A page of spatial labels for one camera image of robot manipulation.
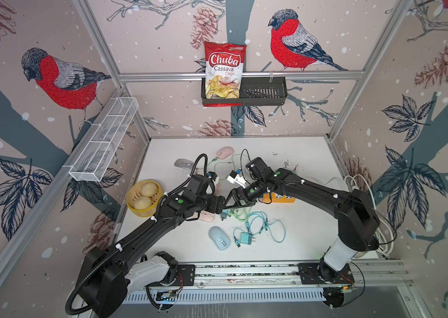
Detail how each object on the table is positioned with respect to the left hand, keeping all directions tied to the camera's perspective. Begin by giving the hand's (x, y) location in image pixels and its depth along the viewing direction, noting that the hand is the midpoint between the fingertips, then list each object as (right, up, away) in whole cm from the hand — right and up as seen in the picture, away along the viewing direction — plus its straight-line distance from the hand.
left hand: (222, 196), depth 80 cm
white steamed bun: (-35, +1, +12) cm, 37 cm away
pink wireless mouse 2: (-7, -11, +7) cm, 15 cm away
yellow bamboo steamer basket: (-44, -1, +14) cm, 46 cm away
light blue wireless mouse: (0, -18, -1) cm, 18 cm away
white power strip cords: (+69, -22, 0) cm, 72 cm away
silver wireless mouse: (-22, +12, +27) cm, 37 cm away
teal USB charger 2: (+1, -10, +7) cm, 12 cm away
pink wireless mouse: (0, +18, +30) cm, 35 cm away
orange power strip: (+17, +1, -8) cm, 19 cm away
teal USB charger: (+10, -18, +1) cm, 21 cm away
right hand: (+4, -3, -5) cm, 6 cm away
